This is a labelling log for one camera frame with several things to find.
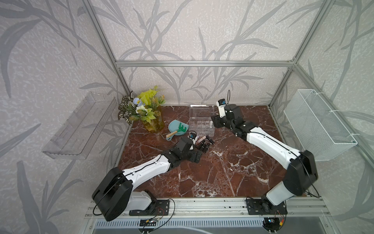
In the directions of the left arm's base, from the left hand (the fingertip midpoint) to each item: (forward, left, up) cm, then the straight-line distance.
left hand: (196, 151), depth 85 cm
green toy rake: (+22, +11, -8) cm, 26 cm away
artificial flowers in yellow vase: (+22, +31, +13) cm, 41 cm away
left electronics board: (-33, +24, -9) cm, 42 cm away
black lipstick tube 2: (+6, -7, -7) cm, 11 cm away
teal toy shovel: (+23, +15, -9) cm, 29 cm away
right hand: (+16, -11, +14) cm, 24 cm away
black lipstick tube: (+12, -10, -8) cm, 18 cm away
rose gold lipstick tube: (+14, -5, -7) cm, 16 cm away
